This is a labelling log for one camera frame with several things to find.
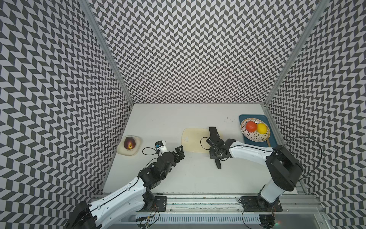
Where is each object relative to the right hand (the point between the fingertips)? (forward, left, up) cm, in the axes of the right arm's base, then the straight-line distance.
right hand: (215, 155), depth 89 cm
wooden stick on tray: (+10, -38, -2) cm, 39 cm away
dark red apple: (+6, +54, +6) cm, 55 cm away
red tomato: (+20, -27, +3) cm, 34 cm away
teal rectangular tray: (+13, -42, -2) cm, 44 cm away
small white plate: (+4, +60, +1) cm, 60 cm away
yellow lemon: (+18, -34, +4) cm, 39 cm away
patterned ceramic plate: (+14, -30, -1) cm, 33 cm away
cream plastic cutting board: (+13, +13, -2) cm, 18 cm away
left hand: (-1, +23, +11) cm, 25 cm away
